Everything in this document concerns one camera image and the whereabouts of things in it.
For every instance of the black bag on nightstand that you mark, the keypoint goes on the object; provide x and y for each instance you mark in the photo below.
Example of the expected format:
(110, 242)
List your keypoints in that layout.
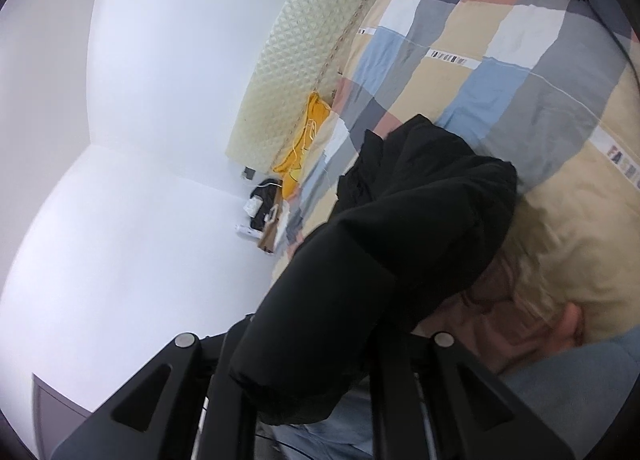
(267, 190)

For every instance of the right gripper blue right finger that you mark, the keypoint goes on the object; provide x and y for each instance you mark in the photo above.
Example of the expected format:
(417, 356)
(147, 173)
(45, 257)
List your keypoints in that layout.
(432, 399)

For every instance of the white tissue box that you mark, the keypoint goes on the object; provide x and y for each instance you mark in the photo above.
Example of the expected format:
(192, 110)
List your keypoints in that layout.
(252, 206)

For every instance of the black puffer jacket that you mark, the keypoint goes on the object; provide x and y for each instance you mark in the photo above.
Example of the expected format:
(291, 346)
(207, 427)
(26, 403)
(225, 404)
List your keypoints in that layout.
(418, 218)

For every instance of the yellow pillow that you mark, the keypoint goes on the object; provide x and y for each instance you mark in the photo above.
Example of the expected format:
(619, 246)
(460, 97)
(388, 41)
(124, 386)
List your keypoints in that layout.
(290, 168)

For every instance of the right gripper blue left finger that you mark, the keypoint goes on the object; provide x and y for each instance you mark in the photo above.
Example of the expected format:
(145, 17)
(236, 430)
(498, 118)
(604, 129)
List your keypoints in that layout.
(182, 404)

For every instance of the wall power socket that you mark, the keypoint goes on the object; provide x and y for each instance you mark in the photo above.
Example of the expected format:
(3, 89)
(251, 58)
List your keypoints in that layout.
(248, 173)

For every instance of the colourful checkered quilt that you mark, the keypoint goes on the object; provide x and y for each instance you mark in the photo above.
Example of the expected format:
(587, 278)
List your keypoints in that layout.
(547, 85)

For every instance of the white spray bottle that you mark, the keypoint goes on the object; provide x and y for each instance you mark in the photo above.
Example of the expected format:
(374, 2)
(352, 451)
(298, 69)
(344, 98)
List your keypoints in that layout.
(247, 231)

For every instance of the beige quilted headboard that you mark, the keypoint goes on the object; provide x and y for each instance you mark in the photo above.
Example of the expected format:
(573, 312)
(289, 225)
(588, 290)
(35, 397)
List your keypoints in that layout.
(305, 52)

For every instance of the brown wooden nightstand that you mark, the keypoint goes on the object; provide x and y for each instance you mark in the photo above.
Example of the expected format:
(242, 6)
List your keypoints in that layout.
(275, 225)

